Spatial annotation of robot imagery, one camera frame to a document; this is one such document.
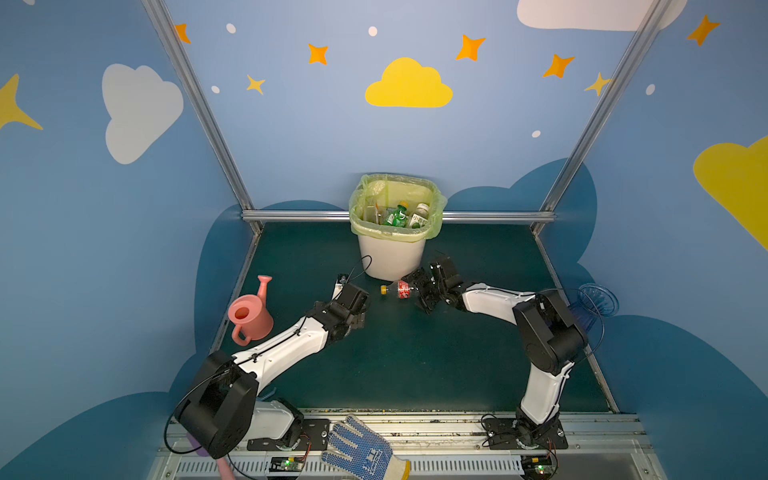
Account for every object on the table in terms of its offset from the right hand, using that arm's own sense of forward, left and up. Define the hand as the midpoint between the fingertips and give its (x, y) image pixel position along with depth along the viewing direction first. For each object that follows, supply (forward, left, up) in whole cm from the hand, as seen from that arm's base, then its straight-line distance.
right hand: (407, 283), depth 95 cm
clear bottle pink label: (+17, +13, +15) cm, 25 cm away
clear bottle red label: (-1, +2, -3) cm, 3 cm away
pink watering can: (-16, +45, +4) cm, 48 cm away
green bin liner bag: (+26, +7, +17) cm, 32 cm away
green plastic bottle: (+13, +4, +17) cm, 21 cm away
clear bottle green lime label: (+13, -3, +17) cm, 22 cm away
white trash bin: (+7, +6, +2) cm, 10 cm away
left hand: (-11, +18, +2) cm, 21 cm away
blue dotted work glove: (-46, +8, -6) cm, 48 cm away
